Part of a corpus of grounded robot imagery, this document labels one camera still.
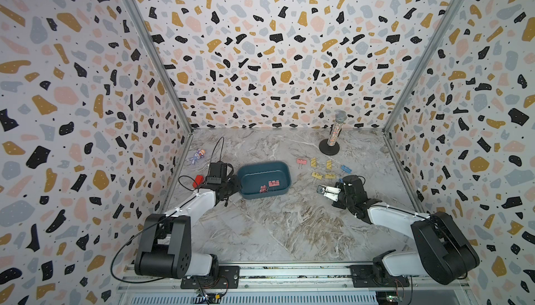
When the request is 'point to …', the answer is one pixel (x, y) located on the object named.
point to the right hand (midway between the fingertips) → (335, 186)
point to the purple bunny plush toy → (200, 153)
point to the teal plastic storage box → (257, 180)
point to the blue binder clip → (345, 168)
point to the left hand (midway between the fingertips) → (241, 182)
